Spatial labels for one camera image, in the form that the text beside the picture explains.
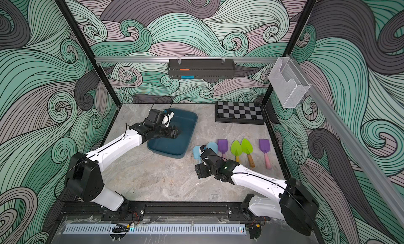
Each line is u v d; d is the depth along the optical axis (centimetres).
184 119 108
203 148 74
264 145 98
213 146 96
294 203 40
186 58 95
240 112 111
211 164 62
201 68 94
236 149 95
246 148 97
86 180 42
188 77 90
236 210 73
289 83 77
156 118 66
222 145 95
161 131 71
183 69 95
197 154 92
